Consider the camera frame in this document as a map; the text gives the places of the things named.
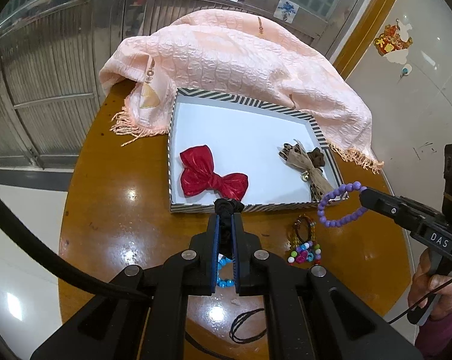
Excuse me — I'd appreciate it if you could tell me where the purple bead bracelet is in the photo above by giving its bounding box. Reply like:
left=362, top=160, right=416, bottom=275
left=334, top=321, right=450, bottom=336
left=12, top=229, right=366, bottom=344
left=316, top=181, right=369, bottom=229

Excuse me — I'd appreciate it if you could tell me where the blue bead bracelet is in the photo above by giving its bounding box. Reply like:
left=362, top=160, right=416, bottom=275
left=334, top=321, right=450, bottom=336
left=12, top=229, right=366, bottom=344
left=215, top=254, right=237, bottom=290

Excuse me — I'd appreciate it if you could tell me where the amber bead bracelet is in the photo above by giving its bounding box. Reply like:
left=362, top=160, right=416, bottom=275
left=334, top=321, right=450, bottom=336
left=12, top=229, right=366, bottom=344
left=288, top=214, right=318, bottom=246

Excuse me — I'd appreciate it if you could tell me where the multicolour bead bracelet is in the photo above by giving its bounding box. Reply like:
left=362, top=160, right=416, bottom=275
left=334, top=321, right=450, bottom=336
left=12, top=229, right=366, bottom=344
left=286, top=240, right=323, bottom=266

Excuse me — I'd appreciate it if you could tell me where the black cord necklace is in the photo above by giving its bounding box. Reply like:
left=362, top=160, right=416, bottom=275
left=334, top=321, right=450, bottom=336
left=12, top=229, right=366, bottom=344
left=228, top=307, right=268, bottom=344

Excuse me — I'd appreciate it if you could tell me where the black scrunchie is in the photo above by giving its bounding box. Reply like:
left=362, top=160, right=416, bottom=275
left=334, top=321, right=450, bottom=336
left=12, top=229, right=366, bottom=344
left=215, top=198, right=245, bottom=259

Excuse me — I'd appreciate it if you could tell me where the maroon sleeve forearm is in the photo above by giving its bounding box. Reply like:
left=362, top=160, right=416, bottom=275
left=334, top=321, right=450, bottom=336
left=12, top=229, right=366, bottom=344
left=415, top=313, right=452, bottom=360

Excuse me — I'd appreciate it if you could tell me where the person's right hand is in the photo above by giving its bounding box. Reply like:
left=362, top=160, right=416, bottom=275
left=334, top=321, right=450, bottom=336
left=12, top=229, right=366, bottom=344
left=408, top=250, right=452, bottom=320

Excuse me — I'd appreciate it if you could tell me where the red bow hair clip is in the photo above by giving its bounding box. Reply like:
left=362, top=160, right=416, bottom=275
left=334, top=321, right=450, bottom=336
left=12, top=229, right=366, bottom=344
left=179, top=145, right=249, bottom=201

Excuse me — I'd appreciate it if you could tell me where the dark brown scrunchie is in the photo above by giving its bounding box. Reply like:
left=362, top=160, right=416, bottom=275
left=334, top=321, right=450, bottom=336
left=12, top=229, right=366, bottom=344
left=307, top=147, right=325, bottom=168

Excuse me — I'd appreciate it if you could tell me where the round wooden table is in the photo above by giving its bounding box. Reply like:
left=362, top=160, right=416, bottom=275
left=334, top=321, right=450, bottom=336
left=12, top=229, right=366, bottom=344
left=58, top=80, right=411, bottom=359

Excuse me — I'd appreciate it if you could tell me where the beige burlap bow clip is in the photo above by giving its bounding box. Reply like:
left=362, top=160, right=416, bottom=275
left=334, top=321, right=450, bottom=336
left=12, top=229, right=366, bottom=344
left=279, top=141, right=333, bottom=202

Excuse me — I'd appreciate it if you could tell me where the striped white tray box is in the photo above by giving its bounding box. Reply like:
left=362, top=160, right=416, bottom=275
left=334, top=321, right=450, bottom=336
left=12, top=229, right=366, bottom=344
left=167, top=88, right=343, bottom=214

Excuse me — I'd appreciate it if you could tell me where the pink fringed scarf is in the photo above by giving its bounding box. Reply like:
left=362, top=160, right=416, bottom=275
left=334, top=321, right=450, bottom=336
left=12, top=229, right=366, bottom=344
left=99, top=9, right=383, bottom=172

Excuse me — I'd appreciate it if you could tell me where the blue white door sticker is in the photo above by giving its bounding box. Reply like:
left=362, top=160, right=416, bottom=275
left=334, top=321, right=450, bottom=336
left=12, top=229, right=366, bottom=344
left=273, top=0, right=299, bottom=24

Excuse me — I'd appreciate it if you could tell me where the red lucky wall decoration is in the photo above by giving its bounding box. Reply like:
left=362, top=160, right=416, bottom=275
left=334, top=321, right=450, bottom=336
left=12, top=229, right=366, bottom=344
left=373, top=19, right=413, bottom=65

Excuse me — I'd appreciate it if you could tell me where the black cable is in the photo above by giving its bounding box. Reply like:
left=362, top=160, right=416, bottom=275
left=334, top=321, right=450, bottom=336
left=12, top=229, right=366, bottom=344
left=0, top=183, right=145, bottom=297

